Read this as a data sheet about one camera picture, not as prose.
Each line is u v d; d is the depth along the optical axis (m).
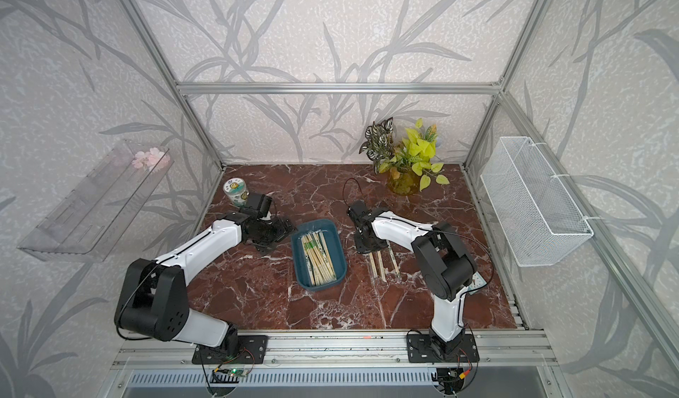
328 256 0.91
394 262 0.91
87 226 0.65
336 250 0.93
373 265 0.88
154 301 0.43
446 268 0.49
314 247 0.94
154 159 0.76
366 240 0.82
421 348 0.73
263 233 0.74
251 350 0.73
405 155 0.94
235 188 1.02
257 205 0.71
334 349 0.75
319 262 0.89
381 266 0.90
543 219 0.59
